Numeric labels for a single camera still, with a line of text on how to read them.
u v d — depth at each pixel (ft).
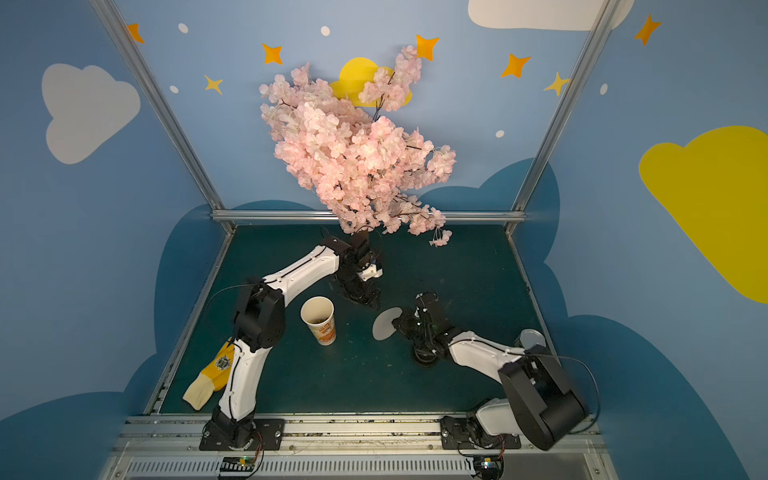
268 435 2.42
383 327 3.02
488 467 2.40
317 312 2.82
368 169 2.21
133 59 2.47
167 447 2.40
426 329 2.30
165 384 2.76
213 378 2.64
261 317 1.82
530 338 2.83
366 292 2.70
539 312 3.40
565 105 2.81
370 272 2.91
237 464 2.40
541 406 1.41
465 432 2.39
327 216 3.08
